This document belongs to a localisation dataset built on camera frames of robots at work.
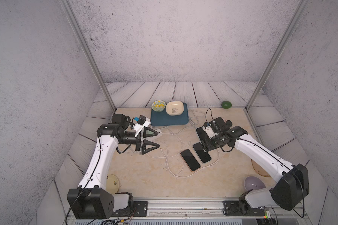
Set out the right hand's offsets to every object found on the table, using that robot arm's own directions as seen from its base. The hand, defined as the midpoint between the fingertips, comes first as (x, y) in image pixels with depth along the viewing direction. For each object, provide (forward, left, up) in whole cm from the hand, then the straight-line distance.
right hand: (208, 144), depth 81 cm
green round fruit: (+45, -24, -12) cm, 52 cm away
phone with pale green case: (-1, 0, -13) cm, 13 cm away
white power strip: (+16, +30, -12) cm, 36 cm away
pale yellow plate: (-18, +55, -15) cm, 60 cm away
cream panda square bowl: (+41, +20, -12) cm, 47 cm away
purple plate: (-17, -24, -13) cm, 32 cm away
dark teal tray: (+31, +30, -14) cm, 45 cm away
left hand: (-7, +26, +15) cm, 31 cm away
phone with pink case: (-4, +9, -15) cm, 18 cm away
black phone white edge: (+3, +4, +5) cm, 7 cm away
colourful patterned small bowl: (+43, +33, -11) cm, 56 cm away
